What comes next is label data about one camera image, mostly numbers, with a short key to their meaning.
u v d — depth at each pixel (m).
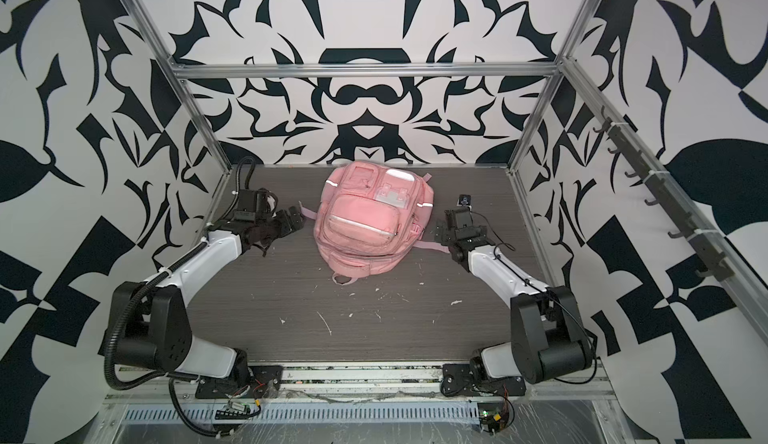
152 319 0.43
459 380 0.74
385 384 0.76
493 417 0.71
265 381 0.74
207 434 0.68
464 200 0.79
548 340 0.43
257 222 0.68
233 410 0.68
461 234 0.69
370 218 0.97
